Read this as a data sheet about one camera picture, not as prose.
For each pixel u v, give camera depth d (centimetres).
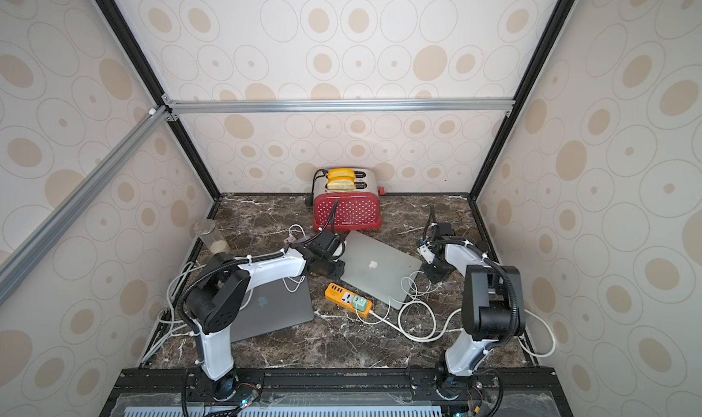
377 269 97
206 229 90
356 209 99
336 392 73
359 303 81
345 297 87
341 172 97
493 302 47
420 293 90
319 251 74
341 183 96
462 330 83
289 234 96
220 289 54
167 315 89
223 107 89
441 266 75
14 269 50
